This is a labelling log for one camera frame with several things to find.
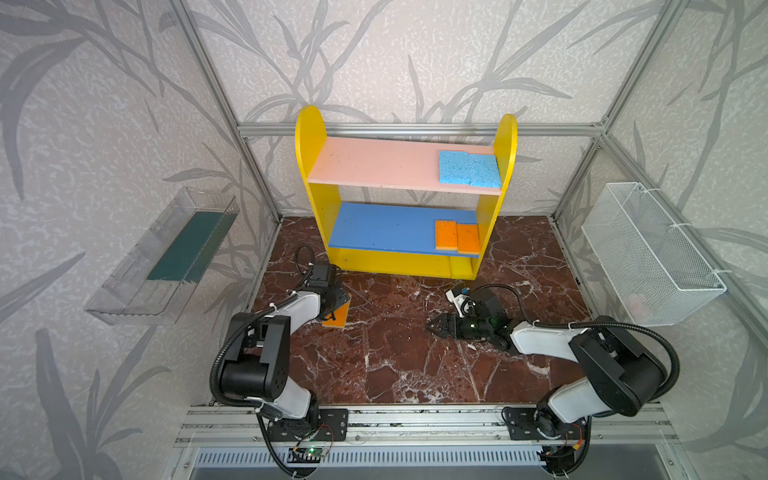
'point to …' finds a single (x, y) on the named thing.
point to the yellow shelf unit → (404, 208)
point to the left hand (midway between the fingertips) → (340, 289)
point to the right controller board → (557, 458)
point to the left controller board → (305, 454)
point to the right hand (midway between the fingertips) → (434, 318)
